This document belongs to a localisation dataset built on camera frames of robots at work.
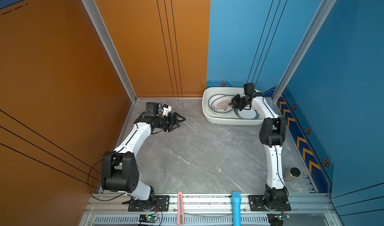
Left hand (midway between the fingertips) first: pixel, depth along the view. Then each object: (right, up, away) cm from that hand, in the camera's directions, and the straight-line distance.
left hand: (182, 120), depth 83 cm
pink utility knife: (0, -43, -13) cm, 45 cm away
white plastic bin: (+18, 0, +16) cm, 24 cm away
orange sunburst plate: (+25, +10, +26) cm, 38 cm away
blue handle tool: (+27, -38, -11) cm, 48 cm away
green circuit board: (-15, -46, -12) cm, 50 cm away
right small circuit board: (+48, -45, -13) cm, 67 cm away
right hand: (+30, +11, +22) cm, 39 cm away
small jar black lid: (+55, -26, -9) cm, 62 cm away
